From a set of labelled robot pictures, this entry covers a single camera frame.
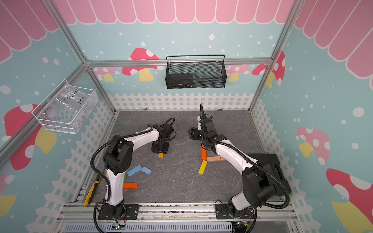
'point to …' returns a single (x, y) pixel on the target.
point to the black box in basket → (179, 80)
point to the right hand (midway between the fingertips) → (192, 130)
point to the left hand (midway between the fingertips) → (161, 154)
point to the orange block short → (204, 155)
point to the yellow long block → (203, 167)
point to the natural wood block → (213, 158)
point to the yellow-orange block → (161, 155)
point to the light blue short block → (146, 170)
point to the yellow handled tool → (91, 193)
